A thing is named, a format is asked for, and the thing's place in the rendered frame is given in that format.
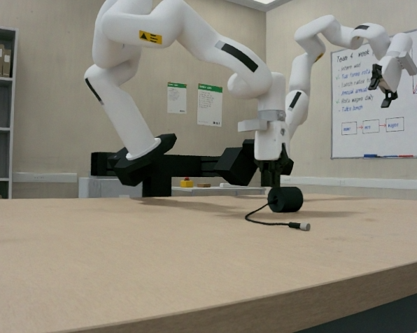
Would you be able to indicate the dark grey hollow cylinder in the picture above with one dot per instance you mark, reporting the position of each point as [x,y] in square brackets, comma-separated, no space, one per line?
[289,199]

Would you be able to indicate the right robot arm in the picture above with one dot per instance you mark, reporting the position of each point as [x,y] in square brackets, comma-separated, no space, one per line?
[116,52]

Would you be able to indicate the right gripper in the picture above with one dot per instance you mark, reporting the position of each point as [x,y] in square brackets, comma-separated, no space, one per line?
[272,145]

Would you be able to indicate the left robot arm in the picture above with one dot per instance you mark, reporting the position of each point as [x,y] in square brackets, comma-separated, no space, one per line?
[297,101]

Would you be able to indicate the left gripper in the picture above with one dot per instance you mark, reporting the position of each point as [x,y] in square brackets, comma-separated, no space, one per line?
[386,75]

